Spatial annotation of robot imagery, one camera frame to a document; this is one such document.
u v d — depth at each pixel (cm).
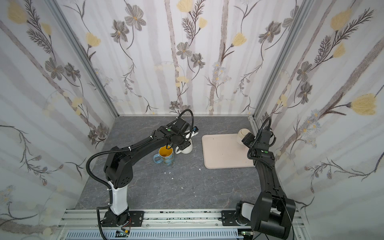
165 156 92
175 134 66
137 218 74
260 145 63
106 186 53
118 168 49
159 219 75
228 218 74
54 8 67
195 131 80
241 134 99
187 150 97
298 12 72
